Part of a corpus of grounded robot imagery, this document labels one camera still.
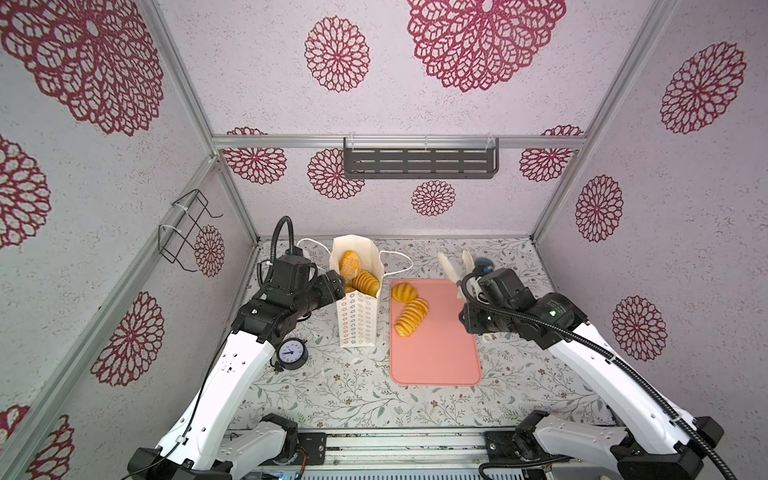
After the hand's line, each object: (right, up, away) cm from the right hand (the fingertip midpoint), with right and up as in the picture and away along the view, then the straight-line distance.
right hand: (463, 315), depth 72 cm
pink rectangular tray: (-2, -14, +17) cm, 22 cm away
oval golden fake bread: (-29, +12, +15) cm, 35 cm away
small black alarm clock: (-46, -14, +16) cm, 51 cm away
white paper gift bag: (-26, -1, +7) cm, 27 cm away
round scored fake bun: (-12, +3, +28) cm, 30 cm away
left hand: (-32, +6, +2) cm, 33 cm away
